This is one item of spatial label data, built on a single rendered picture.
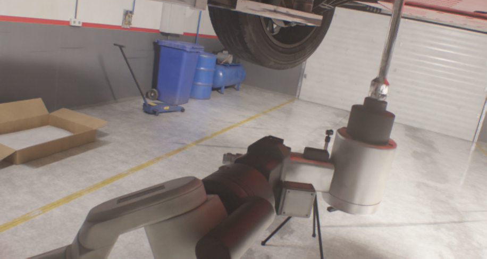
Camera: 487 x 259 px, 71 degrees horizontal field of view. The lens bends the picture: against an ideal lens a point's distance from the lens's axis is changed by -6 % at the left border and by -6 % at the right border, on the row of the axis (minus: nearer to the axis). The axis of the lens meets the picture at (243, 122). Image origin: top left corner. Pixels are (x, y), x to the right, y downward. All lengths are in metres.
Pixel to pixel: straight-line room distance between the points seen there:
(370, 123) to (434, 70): 8.62
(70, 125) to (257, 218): 4.19
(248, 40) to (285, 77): 7.67
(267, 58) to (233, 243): 1.57
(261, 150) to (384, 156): 0.18
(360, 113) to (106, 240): 0.37
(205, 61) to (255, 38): 5.29
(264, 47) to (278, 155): 1.34
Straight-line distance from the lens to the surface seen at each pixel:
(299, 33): 2.06
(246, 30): 1.70
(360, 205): 0.57
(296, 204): 0.49
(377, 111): 0.55
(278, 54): 1.89
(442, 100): 9.22
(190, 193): 0.33
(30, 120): 4.56
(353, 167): 0.54
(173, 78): 6.28
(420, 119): 9.23
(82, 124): 4.36
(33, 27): 4.82
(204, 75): 7.04
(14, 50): 4.70
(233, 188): 0.38
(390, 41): 0.55
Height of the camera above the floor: 1.43
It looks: 14 degrees down
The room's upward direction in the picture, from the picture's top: 10 degrees clockwise
